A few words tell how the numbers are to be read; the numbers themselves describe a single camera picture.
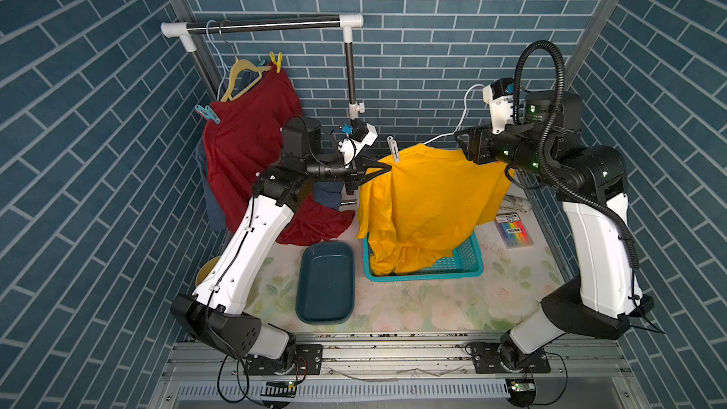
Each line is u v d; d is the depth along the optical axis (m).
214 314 0.38
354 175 0.53
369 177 0.60
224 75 0.65
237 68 0.65
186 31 0.60
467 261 0.87
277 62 0.82
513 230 0.99
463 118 0.57
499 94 0.47
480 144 0.49
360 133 0.50
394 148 0.56
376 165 0.58
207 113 0.59
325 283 0.85
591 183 0.35
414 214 0.75
